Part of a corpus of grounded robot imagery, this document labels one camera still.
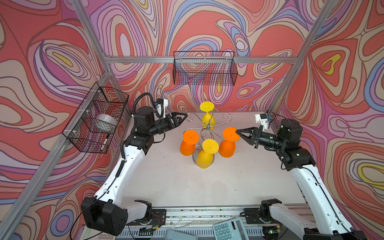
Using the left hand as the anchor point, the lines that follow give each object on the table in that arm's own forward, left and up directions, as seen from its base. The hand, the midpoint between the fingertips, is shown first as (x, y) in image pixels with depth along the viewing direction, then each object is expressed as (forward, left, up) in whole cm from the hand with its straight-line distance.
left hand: (186, 117), depth 67 cm
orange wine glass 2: (-9, -19, -11) cm, 24 cm away
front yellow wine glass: (-13, -9, -13) cm, 21 cm away
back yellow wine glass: (+4, -11, -7) cm, 14 cm away
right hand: (-9, -22, -2) cm, 24 cm away
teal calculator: (-40, -22, -35) cm, 57 cm away
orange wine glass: (-7, -2, -6) cm, 10 cm away
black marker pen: (-5, +40, -12) cm, 42 cm away
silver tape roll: (0, +38, -4) cm, 38 cm away
